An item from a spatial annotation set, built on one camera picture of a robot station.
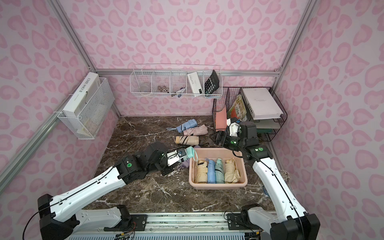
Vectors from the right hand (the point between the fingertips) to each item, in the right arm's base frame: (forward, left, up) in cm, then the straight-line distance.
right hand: (214, 137), depth 73 cm
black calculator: (+36, 0, +5) cm, 37 cm away
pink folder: (+32, -8, -23) cm, 40 cm away
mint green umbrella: (-9, -4, -22) cm, 24 cm away
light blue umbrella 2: (+29, +15, -24) cm, 40 cm away
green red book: (+32, -18, -12) cm, 38 cm away
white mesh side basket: (+8, +65, +3) cm, 65 cm away
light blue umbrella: (-8, +1, -22) cm, 24 cm away
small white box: (+37, +10, +6) cm, 39 cm away
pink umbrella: (+22, +10, -22) cm, 33 cm away
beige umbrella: (-11, +6, -22) cm, 26 cm away
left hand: (-8, +18, -4) cm, 20 cm away
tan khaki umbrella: (-10, -11, -21) cm, 25 cm away
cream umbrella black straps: (+13, +16, -21) cm, 29 cm away
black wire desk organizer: (+28, -29, -5) cm, 41 cm away
